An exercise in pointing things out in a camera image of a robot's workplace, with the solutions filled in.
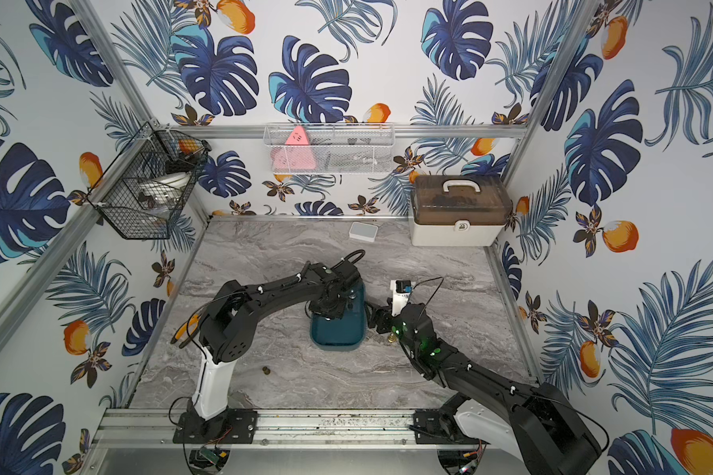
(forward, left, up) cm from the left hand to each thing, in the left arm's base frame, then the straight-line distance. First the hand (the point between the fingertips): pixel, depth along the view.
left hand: (332, 310), depth 92 cm
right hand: (-1, -13, +10) cm, 17 cm away
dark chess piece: (-19, +17, -2) cm, 25 cm away
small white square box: (+36, -8, -2) cm, 37 cm away
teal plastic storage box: (-8, -6, +1) cm, 9 cm away
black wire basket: (+17, +50, +32) cm, 62 cm away
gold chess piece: (-7, -19, -2) cm, 20 cm away
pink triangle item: (+34, +14, +32) cm, 49 cm away
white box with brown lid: (+32, -40, +15) cm, 54 cm away
